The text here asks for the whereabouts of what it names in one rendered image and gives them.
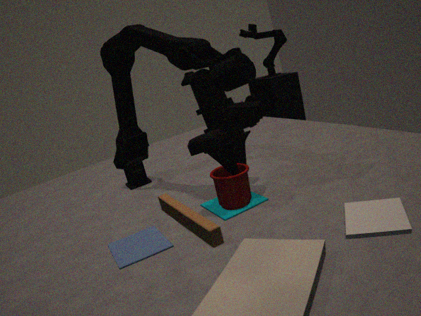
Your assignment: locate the beige flat rectangular slab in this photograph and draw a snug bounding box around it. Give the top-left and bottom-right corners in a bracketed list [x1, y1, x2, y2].
[192, 238, 326, 316]

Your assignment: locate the dark red cup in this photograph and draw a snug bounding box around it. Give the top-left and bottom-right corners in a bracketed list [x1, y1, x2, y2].
[210, 163, 251, 210]

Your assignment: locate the brown rectangular bar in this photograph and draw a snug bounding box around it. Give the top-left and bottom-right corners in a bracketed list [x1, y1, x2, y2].
[158, 193, 224, 248]

